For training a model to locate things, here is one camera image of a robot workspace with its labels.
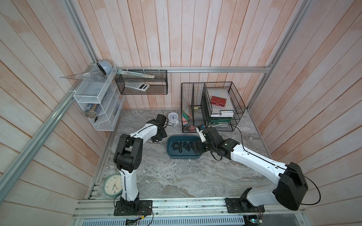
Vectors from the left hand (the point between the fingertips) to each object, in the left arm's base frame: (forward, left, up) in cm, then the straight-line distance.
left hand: (160, 137), depth 99 cm
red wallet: (+17, -40, +20) cm, 48 cm away
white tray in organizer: (+10, -44, +15) cm, 47 cm away
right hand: (-11, -24, +11) cm, 28 cm away
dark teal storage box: (-12, -11, -2) cm, 17 cm away
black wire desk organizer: (+14, -39, +18) cm, 45 cm away
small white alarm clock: (+18, -8, 0) cm, 20 cm away
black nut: (-3, -14, -2) cm, 15 cm away
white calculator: (+28, +13, +24) cm, 39 cm away
